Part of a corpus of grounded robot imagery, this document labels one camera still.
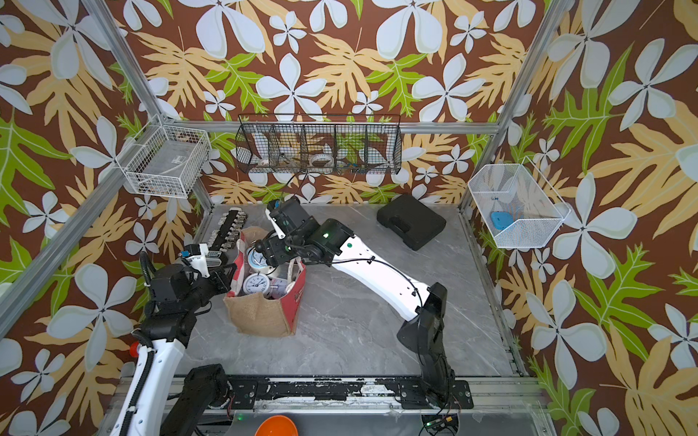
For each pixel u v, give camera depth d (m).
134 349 0.80
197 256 0.66
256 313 0.72
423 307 0.44
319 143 0.96
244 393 0.74
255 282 0.82
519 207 0.84
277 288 0.86
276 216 0.52
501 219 0.80
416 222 1.08
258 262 0.82
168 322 0.53
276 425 0.66
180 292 0.57
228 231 1.10
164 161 0.85
